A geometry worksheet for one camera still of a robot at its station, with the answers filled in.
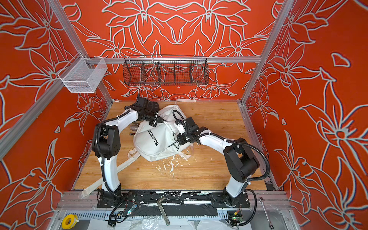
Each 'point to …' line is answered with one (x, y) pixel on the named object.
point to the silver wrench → (270, 225)
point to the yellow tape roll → (69, 221)
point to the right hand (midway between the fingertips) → (179, 136)
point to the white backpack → (154, 143)
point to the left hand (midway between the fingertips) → (166, 117)
